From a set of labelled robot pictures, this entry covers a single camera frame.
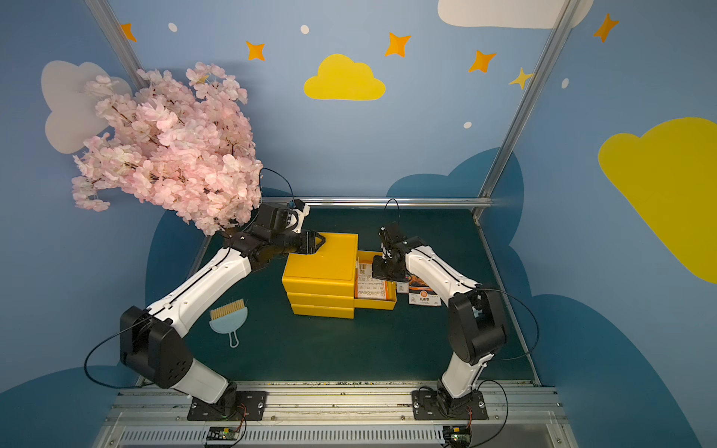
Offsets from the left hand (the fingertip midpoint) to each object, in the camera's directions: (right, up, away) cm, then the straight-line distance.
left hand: (319, 237), depth 83 cm
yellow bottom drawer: (0, -23, +3) cm, 24 cm away
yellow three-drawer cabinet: (+2, -13, -6) cm, 15 cm away
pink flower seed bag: (+27, -18, +15) cm, 36 cm away
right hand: (+19, -11, +8) cm, 24 cm away
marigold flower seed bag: (+33, -20, +14) cm, 41 cm away
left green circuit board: (-24, -52, -11) cm, 58 cm away
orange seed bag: (+15, -16, +8) cm, 23 cm away
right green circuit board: (+38, -53, -10) cm, 66 cm away
